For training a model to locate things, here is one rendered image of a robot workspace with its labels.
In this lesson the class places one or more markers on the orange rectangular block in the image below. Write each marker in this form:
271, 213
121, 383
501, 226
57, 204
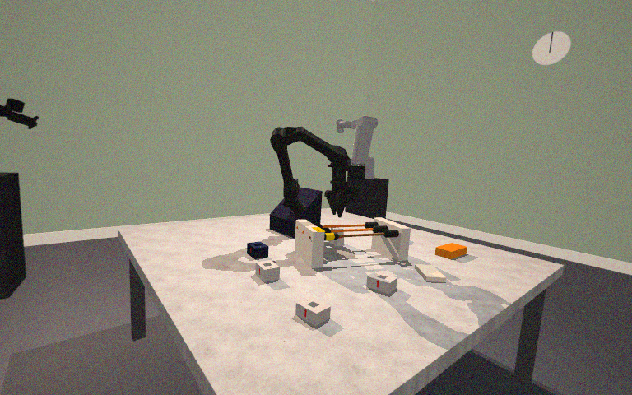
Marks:
451, 250

